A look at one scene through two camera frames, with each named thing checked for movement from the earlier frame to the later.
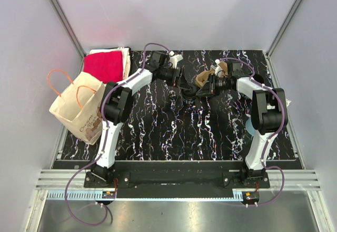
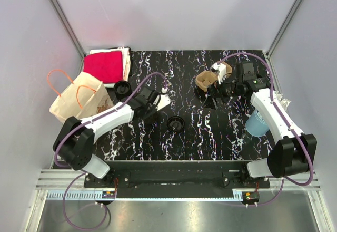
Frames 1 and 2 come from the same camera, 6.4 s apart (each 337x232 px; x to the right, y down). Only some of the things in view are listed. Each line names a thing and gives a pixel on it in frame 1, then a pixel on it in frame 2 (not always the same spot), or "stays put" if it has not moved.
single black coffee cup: [189, 92] → [176, 124]
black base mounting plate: [141, 180] stays put
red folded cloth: [107, 66] stays put
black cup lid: [189, 90] → [176, 123]
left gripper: [175, 81] → [154, 111]
